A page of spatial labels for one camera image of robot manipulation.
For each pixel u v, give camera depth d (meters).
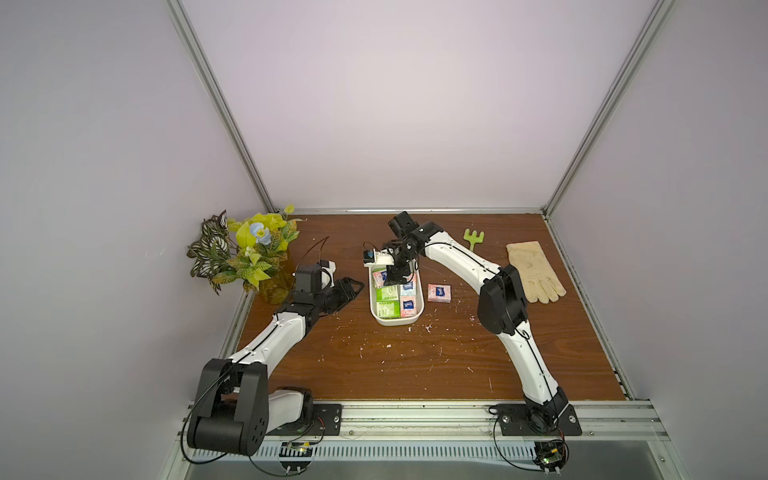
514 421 0.73
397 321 0.89
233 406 0.41
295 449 0.72
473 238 1.10
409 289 0.94
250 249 0.82
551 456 0.70
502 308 0.61
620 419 0.74
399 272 0.83
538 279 1.00
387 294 0.93
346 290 0.77
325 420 0.73
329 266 0.83
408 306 0.90
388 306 0.91
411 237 0.71
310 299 0.68
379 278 0.94
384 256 0.81
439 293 0.94
